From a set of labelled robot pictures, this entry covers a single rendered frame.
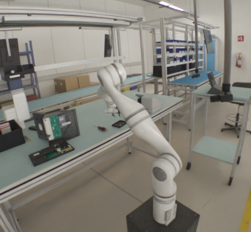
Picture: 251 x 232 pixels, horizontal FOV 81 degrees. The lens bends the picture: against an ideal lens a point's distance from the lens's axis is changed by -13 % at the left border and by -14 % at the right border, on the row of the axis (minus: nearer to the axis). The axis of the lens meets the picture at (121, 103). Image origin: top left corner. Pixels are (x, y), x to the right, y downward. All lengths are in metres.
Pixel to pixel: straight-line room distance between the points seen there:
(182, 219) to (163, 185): 0.26
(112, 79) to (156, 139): 0.28
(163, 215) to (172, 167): 0.25
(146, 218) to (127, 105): 0.52
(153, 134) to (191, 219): 0.44
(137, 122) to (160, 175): 0.21
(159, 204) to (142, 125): 0.33
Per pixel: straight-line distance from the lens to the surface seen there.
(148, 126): 0.61
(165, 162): 0.61
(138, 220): 0.85
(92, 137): 1.20
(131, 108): 0.61
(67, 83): 4.61
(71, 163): 1.07
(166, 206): 0.74
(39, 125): 1.29
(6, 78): 1.42
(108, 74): 0.66
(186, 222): 0.86
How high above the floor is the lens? 1.54
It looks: 16 degrees down
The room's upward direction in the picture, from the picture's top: 5 degrees counter-clockwise
